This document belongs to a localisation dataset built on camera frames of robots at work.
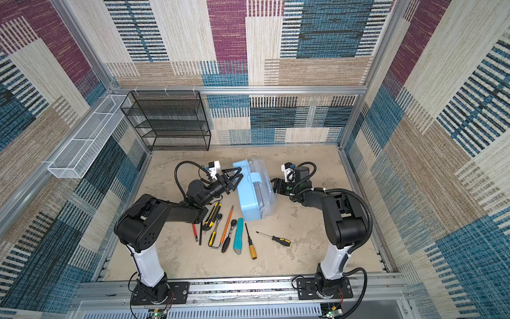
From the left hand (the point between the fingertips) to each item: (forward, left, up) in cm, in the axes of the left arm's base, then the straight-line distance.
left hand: (243, 171), depth 80 cm
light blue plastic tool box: (-4, -5, -7) cm, 10 cm away
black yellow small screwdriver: (-20, -15, -21) cm, 33 cm away
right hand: (+3, -12, -16) cm, 21 cm away
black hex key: (-16, +19, -23) cm, 34 cm away
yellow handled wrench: (-9, +12, -22) cm, 27 cm away
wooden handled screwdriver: (-22, -3, -22) cm, 31 cm away
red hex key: (-15, +22, -23) cm, 35 cm away
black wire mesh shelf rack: (+41, +42, -6) cm, 59 cm away
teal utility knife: (-18, +3, -23) cm, 30 cm away
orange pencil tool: (-13, +9, -22) cm, 27 cm away
